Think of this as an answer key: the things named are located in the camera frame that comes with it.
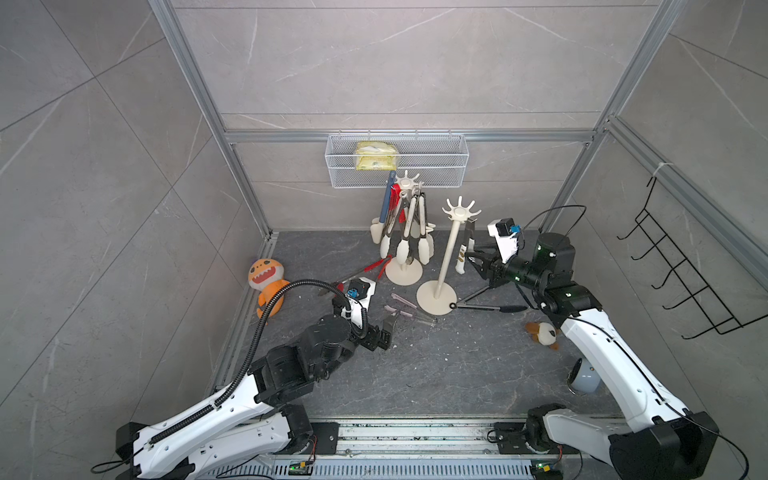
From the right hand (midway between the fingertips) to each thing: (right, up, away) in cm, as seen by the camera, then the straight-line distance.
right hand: (474, 250), depth 72 cm
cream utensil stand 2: (-4, -15, +27) cm, 31 cm away
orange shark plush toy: (-62, -8, +25) cm, 68 cm away
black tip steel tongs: (+18, -19, +25) cm, 36 cm away
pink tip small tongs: (-10, -21, +24) cm, 34 cm away
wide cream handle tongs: (-11, +2, +14) cm, 18 cm away
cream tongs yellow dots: (-1, +1, +2) cm, 2 cm away
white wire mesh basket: (-5, +32, +29) cm, 43 cm away
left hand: (-23, -11, -9) cm, 27 cm away
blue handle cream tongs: (-24, +8, +16) cm, 31 cm away
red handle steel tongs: (-19, +10, +7) cm, 22 cm away
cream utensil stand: (-13, -7, +35) cm, 38 cm away
